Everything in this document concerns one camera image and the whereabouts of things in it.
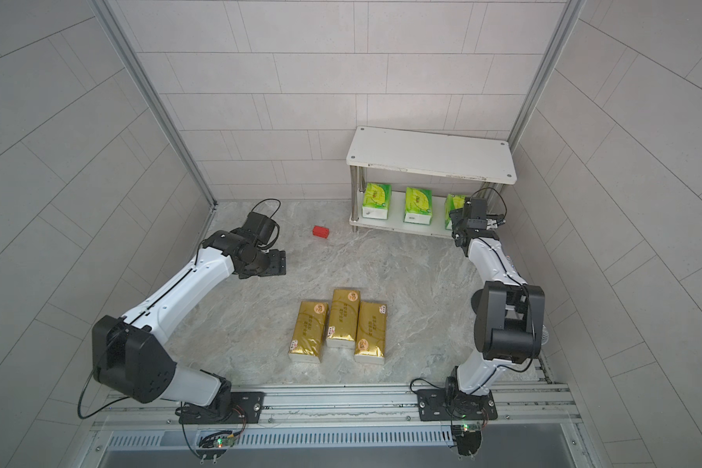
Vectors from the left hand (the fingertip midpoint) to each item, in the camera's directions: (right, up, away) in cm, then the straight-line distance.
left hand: (280, 264), depth 84 cm
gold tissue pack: (+9, -17, -7) cm, 21 cm away
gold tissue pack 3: (+26, -19, -8) cm, 34 cm away
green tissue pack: (+55, +19, +17) cm, 61 cm away
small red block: (+9, +9, +23) cm, 26 cm away
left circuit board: (-10, -39, -18) cm, 44 cm away
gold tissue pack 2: (+19, -14, -5) cm, 24 cm away
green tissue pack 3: (+29, +21, +18) cm, 40 cm away
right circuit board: (+49, -39, -16) cm, 65 cm away
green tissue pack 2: (+43, +18, +16) cm, 49 cm away
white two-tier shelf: (+61, +31, +2) cm, 69 cm away
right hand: (+53, +16, +9) cm, 56 cm away
